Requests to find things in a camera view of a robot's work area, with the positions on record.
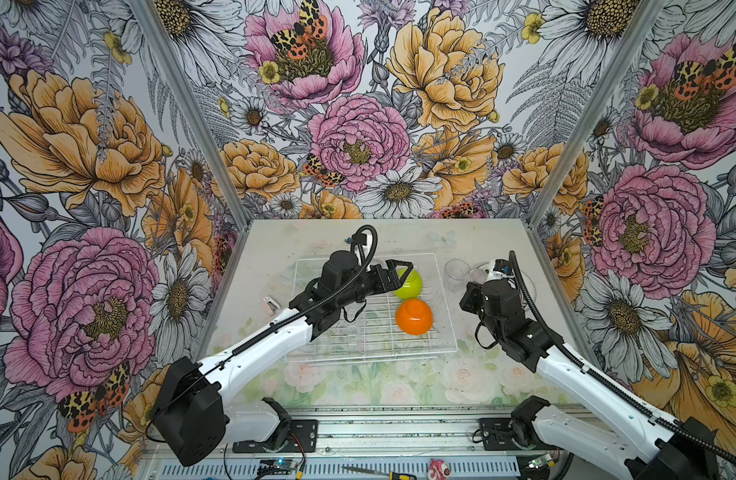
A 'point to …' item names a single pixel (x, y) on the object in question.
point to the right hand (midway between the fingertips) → (467, 293)
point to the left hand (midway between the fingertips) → (400, 277)
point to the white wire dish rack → (375, 335)
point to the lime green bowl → (412, 285)
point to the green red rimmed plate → (530, 290)
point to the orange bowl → (414, 316)
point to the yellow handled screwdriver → (389, 474)
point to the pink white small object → (438, 470)
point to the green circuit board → (280, 466)
